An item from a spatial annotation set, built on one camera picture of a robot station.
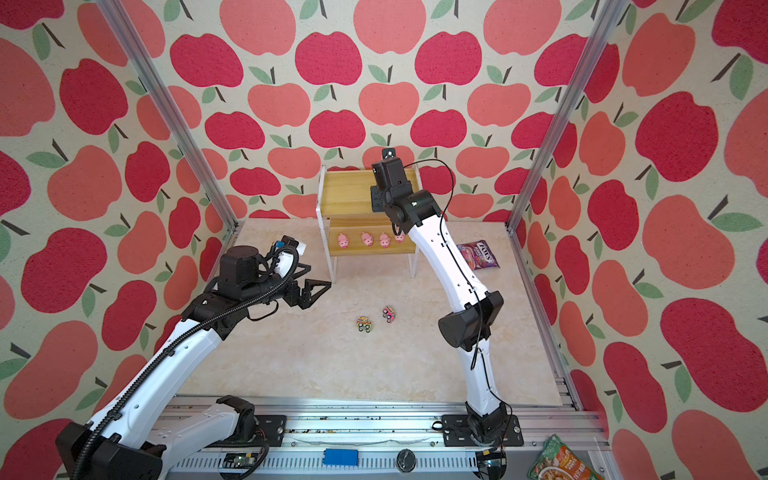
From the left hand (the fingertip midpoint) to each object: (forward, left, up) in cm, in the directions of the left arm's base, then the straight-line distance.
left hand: (322, 278), depth 72 cm
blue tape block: (-33, -2, -26) cm, 43 cm away
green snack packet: (-35, -55, -26) cm, 71 cm away
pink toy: (+21, -2, -10) cm, 23 cm away
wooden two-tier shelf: (+30, -4, -13) cm, 33 cm away
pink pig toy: (+22, -20, -9) cm, 31 cm away
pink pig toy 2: (+21, -15, -10) cm, 28 cm away
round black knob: (-35, -19, -17) cm, 44 cm away
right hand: (+23, -18, +10) cm, 31 cm away
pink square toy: (+21, -10, -9) cm, 25 cm away
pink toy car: (+3, -17, -25) cm, 30 cm away
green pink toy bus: (0, -9, -25) cm, 26 cm away
